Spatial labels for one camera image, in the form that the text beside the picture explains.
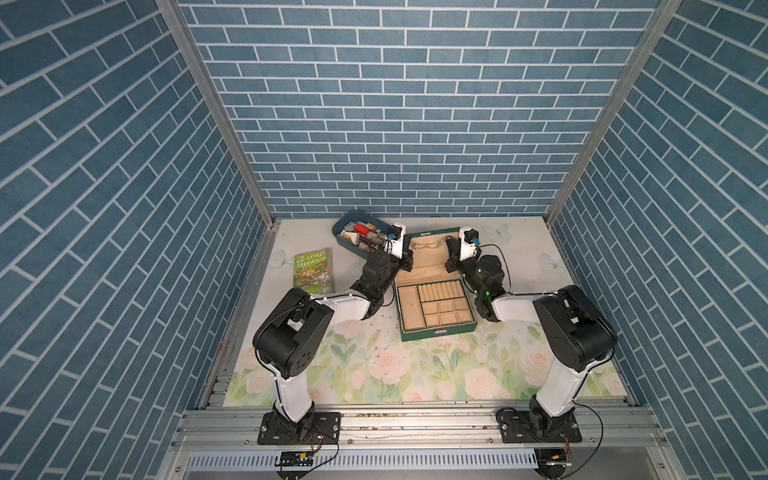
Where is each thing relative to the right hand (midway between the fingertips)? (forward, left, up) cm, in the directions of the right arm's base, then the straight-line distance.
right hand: (450, 239), depth 90 cm
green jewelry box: (-14, +5, -13) cm, 20 cm away
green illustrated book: (-4, +45, -16) cm, 48 cm away
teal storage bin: (+25, +35, -16) cm, 46 cm away
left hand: (-3, +10, +3) cm, 11 cm away
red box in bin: (+18, +32, -17) cm, 41 cm away
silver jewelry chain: (-1, +4, -2) cm, 5 cm away
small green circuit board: (-56, +36, -22) cm, 70 cm away
